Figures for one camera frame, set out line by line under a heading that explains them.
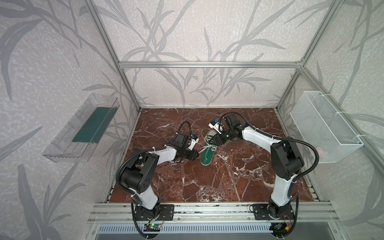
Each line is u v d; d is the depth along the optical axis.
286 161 0.50
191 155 0.83
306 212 0.75
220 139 0.80
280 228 0.74
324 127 0.64
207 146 0.92
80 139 0.63
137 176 0.47
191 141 0.86
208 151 0.92
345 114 0.68
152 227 0.72
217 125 0.83
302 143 0.48
